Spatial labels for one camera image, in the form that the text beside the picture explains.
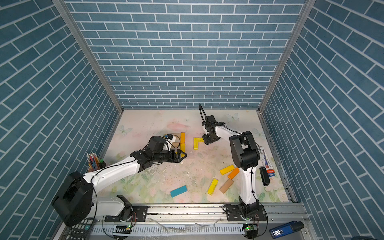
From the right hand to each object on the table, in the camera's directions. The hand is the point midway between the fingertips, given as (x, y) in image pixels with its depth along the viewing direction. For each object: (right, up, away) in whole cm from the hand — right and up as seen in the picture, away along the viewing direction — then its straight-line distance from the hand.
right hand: (209, 140), depth 103 cm
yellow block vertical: (-9, -2, -4) cm, 10 cm away
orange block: (+13, -18, -16) cm, 27 cm away
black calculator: (-62, -38, -35) cm, 80 cm away
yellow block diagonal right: (+10, -16, -14) cm, 23 cm away
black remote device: (+31, -18, -18) cm, 40 cm away
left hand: (-15, -6, -21) cm, 27 cm away
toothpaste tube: (+35, -16, -15) cm, 42 cm away
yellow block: (+1, -24, -20) cm, 31 cm away
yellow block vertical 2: (-6, +1, -1) cm, 6 cm away
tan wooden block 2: (+8, -23, -20) cm, 32 cm away
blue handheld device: (+31, -36, -36) cm, 60 cm away
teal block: (-19, -26, -21) cm, 38 cm away
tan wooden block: (-19, +6, -28) cm, 34 cm away
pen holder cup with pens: (-62, -8, -26) cm, 68 cm away
